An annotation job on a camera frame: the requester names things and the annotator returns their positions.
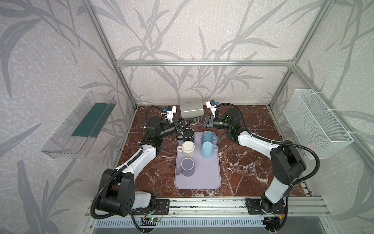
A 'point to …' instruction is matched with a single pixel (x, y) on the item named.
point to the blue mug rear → (208, 136)
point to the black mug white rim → (188, 134)
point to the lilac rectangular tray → (206, 175)
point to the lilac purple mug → (187, 167)
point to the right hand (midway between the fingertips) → (195, 117)
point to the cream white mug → (187, 148)
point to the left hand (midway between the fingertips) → (193, 119)
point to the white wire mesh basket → (317, 126)
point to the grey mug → (192, 110)
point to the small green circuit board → (152, 219)
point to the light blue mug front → (207, 149)
